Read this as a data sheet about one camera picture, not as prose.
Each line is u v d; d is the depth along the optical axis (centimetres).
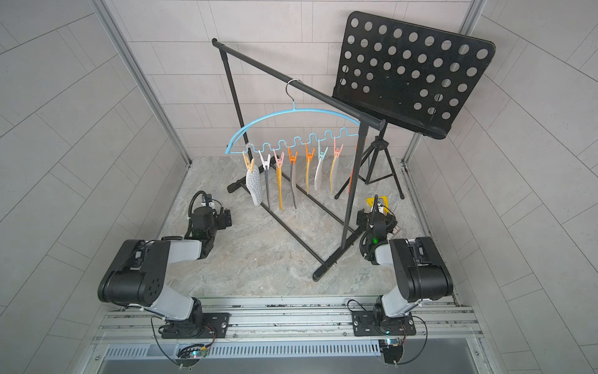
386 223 69
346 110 46
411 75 64
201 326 68
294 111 58
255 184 75
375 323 71
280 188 75
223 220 80
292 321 73
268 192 83
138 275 44
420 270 44
